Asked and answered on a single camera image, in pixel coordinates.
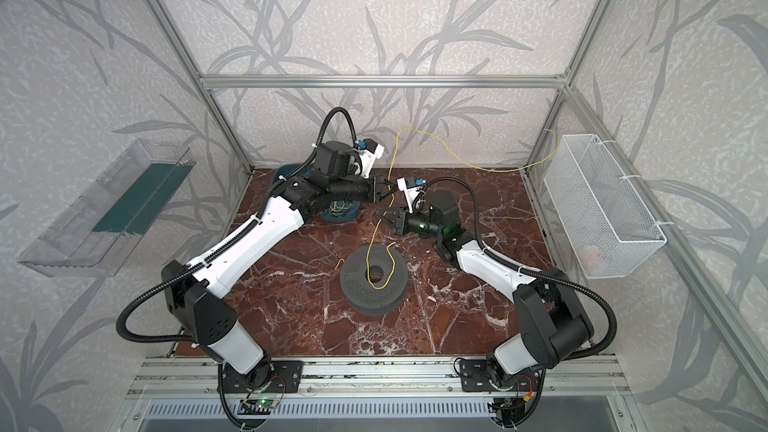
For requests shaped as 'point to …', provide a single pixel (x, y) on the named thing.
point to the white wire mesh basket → (609, 228)
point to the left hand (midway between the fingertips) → (402, 180)
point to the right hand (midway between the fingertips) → (378, 205)
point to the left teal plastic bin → (288, 169)
